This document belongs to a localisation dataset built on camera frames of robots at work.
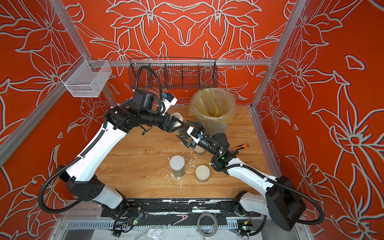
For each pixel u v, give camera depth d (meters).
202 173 0.78
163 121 0.56
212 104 0.96
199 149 0.87
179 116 0.61
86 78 0.92
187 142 0.63
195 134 0.55
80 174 0.40
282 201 0.41
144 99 0.49
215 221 0.67
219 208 0.73
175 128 0.58
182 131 0.67
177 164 0.76
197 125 0.65
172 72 0.98
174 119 0.56
